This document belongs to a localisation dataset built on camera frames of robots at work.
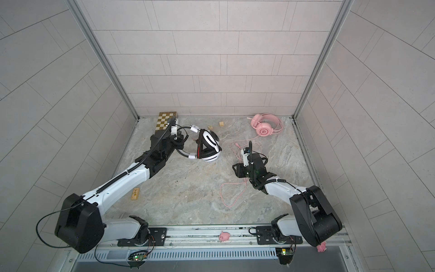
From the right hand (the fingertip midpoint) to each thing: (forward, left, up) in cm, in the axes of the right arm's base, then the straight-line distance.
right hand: (235, 166), depth 88 cm
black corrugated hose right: (0, -7, +13) cm, 15 cm away
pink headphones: (+26, -21, +3) cm, 34 cm away
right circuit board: (-38, -17, -6) cm, 42 cm away
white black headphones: (0, +12, +21) cm, 24 cm away
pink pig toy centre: (-31, +8, -3) cm, 32 cm away
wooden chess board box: (+38, +45, +1) cm, 59 cm away
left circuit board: (-36, +41, 0) cm, 54 cm away
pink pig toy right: (-37, -31, -3) cm, 49 cm away
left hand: (+11, +24, +19) cm, 33 cm away
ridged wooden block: (+34, +6, -2) cm, 34 cm away
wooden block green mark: (+31, +14, -3) cm, 34 cm away
